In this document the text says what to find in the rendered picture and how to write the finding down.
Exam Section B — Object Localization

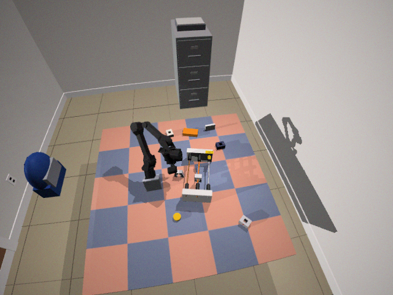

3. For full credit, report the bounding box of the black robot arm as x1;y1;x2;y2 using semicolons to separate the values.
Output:
130;121;183;179

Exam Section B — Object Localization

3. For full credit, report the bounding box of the grey flat panel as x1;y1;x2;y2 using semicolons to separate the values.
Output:
205;124;216;131

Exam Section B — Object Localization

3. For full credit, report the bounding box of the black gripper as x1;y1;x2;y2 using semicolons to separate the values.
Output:
164;158;177;175

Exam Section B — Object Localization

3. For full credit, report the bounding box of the yellow round disc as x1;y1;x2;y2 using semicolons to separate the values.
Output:
173;213;181;221

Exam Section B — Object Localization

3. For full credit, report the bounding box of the orange rectangular bar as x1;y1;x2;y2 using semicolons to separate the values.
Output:
183;128;198;137

